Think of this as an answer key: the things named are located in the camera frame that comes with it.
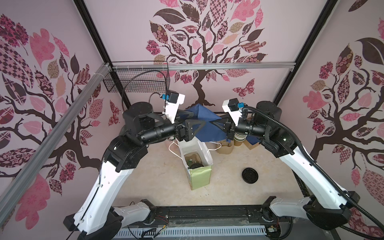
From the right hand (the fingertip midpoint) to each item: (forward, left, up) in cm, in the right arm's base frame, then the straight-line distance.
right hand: (213, 117), depth 55 cm
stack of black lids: (-6, -25, -44) cm, 51 cm away
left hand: (-5, +6, +3) cm, 8 cm away
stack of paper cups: (+14, -20, -35) cm, 43 cm away
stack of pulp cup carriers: (+7, -11, -35) cm, 38 cm away
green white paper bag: (-13, +5, -26) cm, 30 cm away
